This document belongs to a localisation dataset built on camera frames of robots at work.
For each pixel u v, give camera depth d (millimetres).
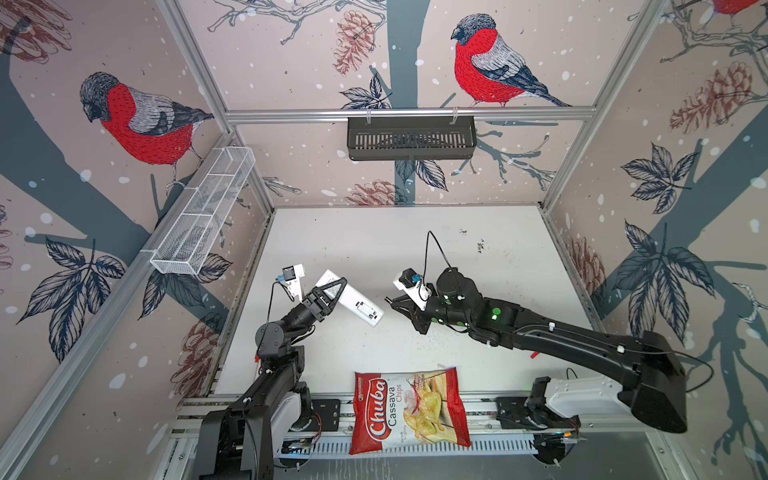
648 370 402
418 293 588
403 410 698
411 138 1051
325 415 729
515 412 731
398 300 697
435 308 615
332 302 671
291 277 668
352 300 695
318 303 655
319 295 659
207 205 799
